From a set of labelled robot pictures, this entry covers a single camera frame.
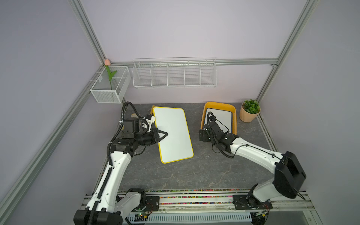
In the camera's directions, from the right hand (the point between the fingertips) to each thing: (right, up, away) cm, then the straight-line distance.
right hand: (205, 131), depth 87 cm
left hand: (-21, 0, -17) cm, 27 cm away
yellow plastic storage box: (+17, +18, +29) cm, 38 cm away
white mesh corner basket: (-66, +27, +1) cm, 71 cm away
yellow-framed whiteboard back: (-17, -8, -6) cm, 20 cm away
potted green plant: (+35, +13, +14) cm, 40 cm away
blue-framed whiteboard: (+18, +8, +26) cm, 33 cm away
